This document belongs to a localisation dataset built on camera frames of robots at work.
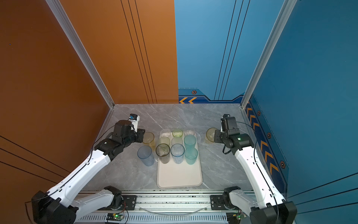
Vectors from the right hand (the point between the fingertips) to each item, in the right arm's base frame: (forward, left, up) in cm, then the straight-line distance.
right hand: (218, 134), depth 77 cm
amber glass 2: (-3, +5, +2) cm, 6 cm away
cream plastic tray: (-16, +26, -20) cm, 37 cm away
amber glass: (0, +40, -6) cm, 41 cm away
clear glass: (+12, +33, -16) cm, 39 cm away
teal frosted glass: (-4, +15, -16) cm, 22 cm away
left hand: (+3, +43, +1) cm, 43 cm away
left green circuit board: (-36, +55, -21) cm, 69 cm away
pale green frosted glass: (+5, +32, -13) cm, 35 cm away
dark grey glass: (-3, +33, -14) cm, 36 cm away
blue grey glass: (-6, +43, -11) cm, 45 cm away
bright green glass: (+12, +24, -17) cm, 32 cm away
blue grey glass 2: (-5, +23, -11) cm, 26 cm away
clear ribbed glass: (+13, +15, -17) cm, 26 cm away
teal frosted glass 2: (+6, +15, -18) cm, 25 cm away
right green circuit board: (-36, -6, -21) cm, 43 cm away
